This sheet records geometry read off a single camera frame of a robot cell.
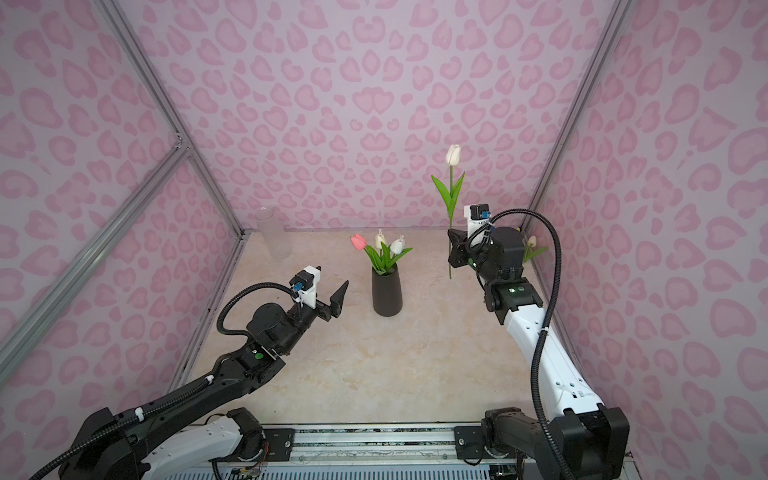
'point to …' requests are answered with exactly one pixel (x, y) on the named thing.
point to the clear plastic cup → (278, 241)
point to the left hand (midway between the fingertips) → (332, 271)
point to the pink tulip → (359, 242)
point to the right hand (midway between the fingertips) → (452, 228)
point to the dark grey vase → (387, 292)
